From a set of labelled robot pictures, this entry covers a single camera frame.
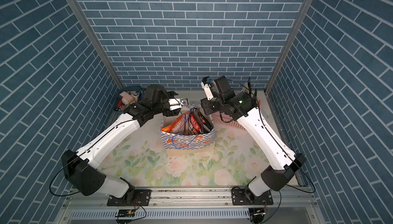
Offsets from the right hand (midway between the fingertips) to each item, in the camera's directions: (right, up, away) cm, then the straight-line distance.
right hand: (207, 103), depth 70 cm
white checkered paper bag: (-14, -20, +4) cm, 25 cm away
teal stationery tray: (-57, +5, +38) cm, 69 cm away
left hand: (-13, +2, +8) cm, 16 cm away
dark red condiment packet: (-4, -10, +4) cm, 12 cm away
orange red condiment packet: (-15, -13, +9) cm, 22 cm away
